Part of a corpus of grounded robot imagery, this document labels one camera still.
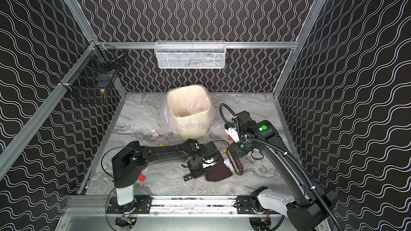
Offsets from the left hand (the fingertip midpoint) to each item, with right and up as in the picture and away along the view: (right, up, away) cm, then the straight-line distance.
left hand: (202, 177), depth 78 cm
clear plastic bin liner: (-18, +30, +2) cm, 35 cm away
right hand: (+17, +16, -6) cm, 24 cm away
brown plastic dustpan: (+9, 0, +8) cm, 12 cm away
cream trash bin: (-7, +35, +14) cm, 38 cm away
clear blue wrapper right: (+14, +3, +8) cm, 16 cm away
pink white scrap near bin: (-30, +19, +19) cm, 40 cm away
